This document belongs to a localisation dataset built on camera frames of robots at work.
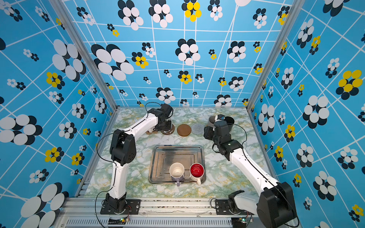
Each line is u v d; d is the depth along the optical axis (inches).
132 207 28.9
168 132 40.6
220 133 23.1
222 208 28.9
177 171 33.7
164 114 30.9
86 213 29.6
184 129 41.7
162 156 45.5
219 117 28.2
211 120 38.6
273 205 15.3
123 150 21.9
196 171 33.2
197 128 41.7
